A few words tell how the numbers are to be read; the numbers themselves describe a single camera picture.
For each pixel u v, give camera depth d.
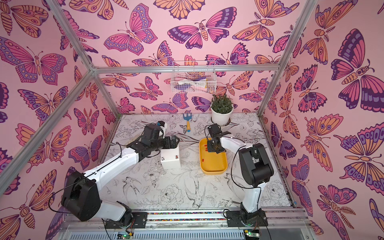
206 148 1.00
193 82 0.91
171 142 0.76
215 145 0.83
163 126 0.77
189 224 0.73
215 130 0.78
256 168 0.50
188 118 1.18
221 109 1.03
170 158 0.86
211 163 0.90
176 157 0.85
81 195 0.41
